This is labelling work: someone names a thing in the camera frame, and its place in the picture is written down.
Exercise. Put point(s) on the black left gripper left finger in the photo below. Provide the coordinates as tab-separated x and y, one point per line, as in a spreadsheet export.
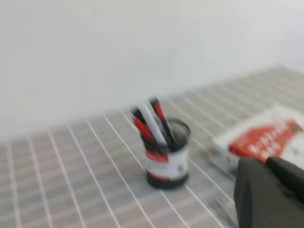
262	201

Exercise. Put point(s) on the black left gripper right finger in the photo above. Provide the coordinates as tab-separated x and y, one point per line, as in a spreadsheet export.
290	175

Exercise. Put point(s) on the black mesh pen holder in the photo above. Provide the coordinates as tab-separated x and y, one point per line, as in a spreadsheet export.
167	167

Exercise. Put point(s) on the black marker in holder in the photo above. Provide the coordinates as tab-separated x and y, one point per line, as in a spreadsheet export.
154	102

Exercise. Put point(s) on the white marker in holder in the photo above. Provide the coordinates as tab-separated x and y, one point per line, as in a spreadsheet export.
152	124

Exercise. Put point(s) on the red pen in holder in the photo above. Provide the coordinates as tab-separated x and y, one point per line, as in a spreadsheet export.
141	125

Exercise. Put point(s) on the orange white map book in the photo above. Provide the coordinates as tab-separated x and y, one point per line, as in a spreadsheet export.
277	131

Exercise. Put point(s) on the grey checked tablecloth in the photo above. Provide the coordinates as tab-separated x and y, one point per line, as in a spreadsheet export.
89	174

